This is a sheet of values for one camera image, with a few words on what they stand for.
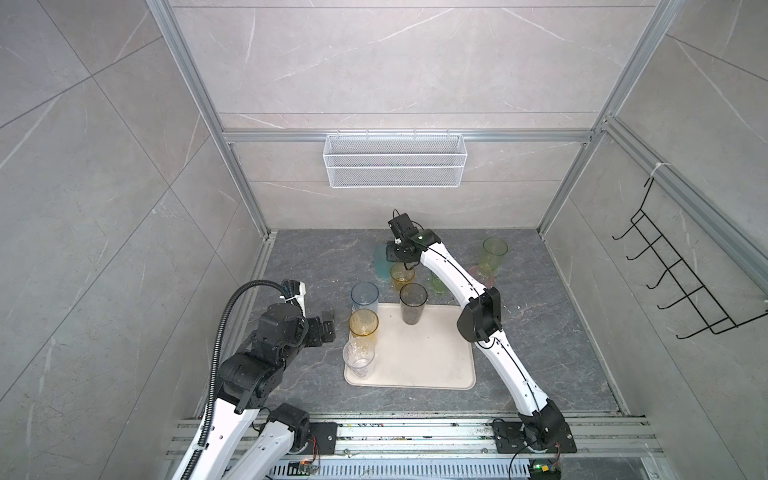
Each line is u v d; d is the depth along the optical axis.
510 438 0.73
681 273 0.68
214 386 0.42
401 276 1.04
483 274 0.98
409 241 0.75
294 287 0.59
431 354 0.88
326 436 0.73
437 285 0.73
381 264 0.98
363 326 0.83
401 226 0.81
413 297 0.85
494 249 1.13
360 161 1.01
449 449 0.73
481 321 0.67
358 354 0.90
